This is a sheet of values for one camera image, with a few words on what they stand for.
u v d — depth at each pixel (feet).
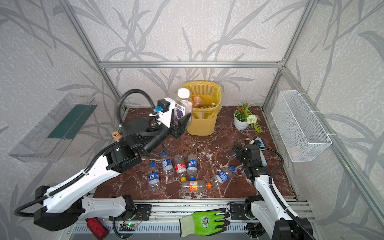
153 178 2.64
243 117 3.28
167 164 2.77
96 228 2.18
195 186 2.53
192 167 2.77
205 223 2.28
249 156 2.13
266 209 1.87
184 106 1.66
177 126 1.54
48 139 2.13
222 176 2.64
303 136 2.00
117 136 2.93
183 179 2.65
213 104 3.34
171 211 2.47
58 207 1.22
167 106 1.39
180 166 2.74
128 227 2.36
